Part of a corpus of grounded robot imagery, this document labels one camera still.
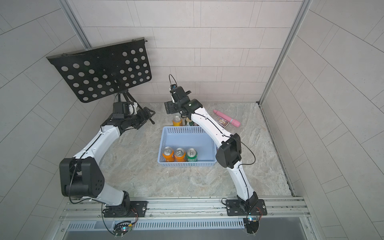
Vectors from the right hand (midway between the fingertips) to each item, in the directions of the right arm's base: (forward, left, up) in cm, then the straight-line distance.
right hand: (172, 104), depth 85 cm
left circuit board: (-55, +22, -21) cm, 63 cm away
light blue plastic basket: (-9, -14, -23) cm, 28 cm away
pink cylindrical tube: (0, -39, -21) cm, 45 cm away
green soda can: (-26, -10, -14) cm, 31 cm away
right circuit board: (-56, -36, -26) cm, 72 cm away
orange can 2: (-25, +3, -14) cm, 28 cm away
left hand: (-3, +11, -3) cm, 12 cm away
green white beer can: (-4, -9, -14) cm, 17 cm away
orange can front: (-26, -4, -14) cm, 29 cm away
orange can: (-2, -1, -14) cm, 14 cm away
